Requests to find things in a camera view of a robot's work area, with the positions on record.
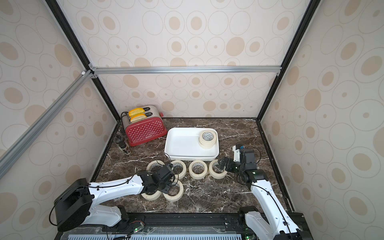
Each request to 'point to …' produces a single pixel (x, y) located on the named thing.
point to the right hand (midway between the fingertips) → (225, 162)
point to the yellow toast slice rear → (136, 111)
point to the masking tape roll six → (195, 175)
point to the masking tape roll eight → (178, 197)
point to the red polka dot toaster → (152, 127)
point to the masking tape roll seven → (207, 144)
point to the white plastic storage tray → (182, 144)
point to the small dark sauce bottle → (122, 144)
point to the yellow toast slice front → (138, 117)
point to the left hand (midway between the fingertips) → (171, 185)
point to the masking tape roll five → (180, 175)
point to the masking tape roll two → (201, 134)
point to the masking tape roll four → (215, 174)
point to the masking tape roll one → (152, 197)
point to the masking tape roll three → (148, 167)
